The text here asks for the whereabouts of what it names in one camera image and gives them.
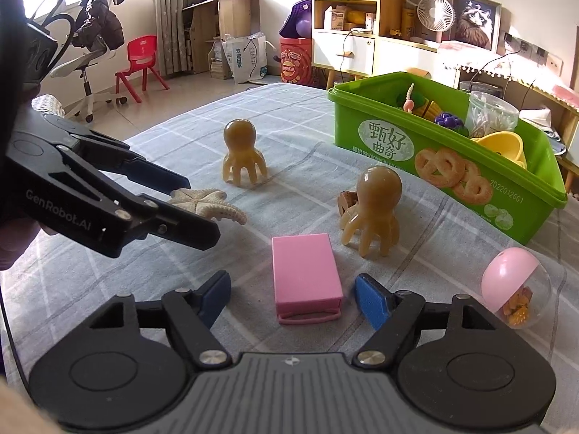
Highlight grey checked tablecloth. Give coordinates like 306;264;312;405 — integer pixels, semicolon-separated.
0;82;568;434

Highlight toy corn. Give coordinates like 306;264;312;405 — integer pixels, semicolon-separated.
397;93;441;120

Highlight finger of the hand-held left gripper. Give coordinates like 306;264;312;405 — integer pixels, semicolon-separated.
43;115;191;193
111;193;221;258

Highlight yellow plastic toy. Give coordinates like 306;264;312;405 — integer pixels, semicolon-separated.
475;130;528;168

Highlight pile of cloths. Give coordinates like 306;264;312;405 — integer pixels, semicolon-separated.
520;108;566;154

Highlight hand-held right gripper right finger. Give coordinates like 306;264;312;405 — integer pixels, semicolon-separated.
353;273;494;369

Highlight pink box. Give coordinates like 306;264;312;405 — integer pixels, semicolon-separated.
271;233;345;325

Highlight white fan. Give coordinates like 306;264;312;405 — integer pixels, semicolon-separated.
417;0;455;43

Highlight black cable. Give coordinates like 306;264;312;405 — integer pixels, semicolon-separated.
27;0;77;71

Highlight wall sockets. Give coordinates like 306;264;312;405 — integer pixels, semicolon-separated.
504;34;564;77

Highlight pink frilled cloth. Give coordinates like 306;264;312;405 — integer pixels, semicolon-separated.
436;41;579;109

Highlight purple toy grapes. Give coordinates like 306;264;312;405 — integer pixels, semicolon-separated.
434;112;466;135

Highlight purple plush toy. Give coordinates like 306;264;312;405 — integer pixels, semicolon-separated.
278;0;313;39

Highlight white office chair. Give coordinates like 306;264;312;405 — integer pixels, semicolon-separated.
49;0;127;123

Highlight wooden desk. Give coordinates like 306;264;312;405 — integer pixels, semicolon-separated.
182;0;261;77

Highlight red child chair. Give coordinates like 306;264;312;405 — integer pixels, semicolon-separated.
114;35;170;104

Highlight tan octopus toy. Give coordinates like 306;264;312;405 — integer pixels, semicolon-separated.
340;166;403;258
220;119;269;187

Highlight white paper bag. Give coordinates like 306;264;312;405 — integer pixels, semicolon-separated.
220;31;267;84

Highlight green plastic box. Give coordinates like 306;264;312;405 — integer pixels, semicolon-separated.
328;71;568;246

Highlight pink and clear capsule ball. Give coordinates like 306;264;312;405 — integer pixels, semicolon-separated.
481;247;553;328

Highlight beige starfish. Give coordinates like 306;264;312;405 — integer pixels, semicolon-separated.
167;187;249;226

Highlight white wooden cabinet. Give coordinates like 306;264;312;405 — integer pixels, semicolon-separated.
312;0;579;195

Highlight clear cotton swab container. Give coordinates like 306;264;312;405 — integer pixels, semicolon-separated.
466;91;520;139

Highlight patterned curtain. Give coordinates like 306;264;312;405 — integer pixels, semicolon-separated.
156;0;209;77

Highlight red bucket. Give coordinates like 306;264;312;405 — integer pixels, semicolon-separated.
279;37;314;86

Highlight small cardboard box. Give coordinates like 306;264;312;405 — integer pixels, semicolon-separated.
323;5;349;32

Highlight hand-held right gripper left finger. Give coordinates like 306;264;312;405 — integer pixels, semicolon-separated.
88;270;232;368

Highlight black jacket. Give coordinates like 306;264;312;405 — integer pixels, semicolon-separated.
72;0;126;50

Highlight framed animal picture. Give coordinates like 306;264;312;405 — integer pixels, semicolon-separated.
452;0;502;52

